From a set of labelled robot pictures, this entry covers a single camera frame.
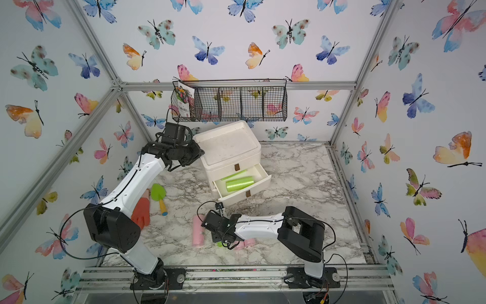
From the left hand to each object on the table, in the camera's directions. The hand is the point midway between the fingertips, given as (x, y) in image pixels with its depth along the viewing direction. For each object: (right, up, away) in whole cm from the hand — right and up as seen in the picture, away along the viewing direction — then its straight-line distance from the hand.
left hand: (205, 150), depth 83 cm
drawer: (+25, -12, +9) cm, 29 cm away
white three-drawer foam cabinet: (+12, -3, 0) cm, 12 cm away
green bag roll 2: (+12, -16, +5) cm, 20 cm away
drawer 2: (+7, -10, -2) cm, 12 cm away
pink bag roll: (-3, -35, 0) cm, 36 cm away
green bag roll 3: (+7, -40, -2) cm, 41 cm away
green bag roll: (+13, -11, +9) cm, 19 cm away
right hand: (+6, -35, +1) cm, 36 cm away
